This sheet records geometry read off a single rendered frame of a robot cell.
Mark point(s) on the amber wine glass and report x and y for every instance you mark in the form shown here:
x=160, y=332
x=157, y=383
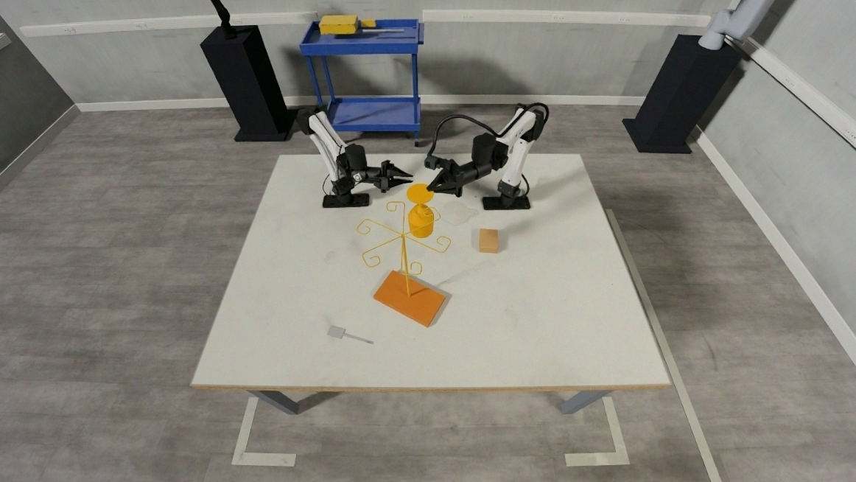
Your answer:
x=418, y=193

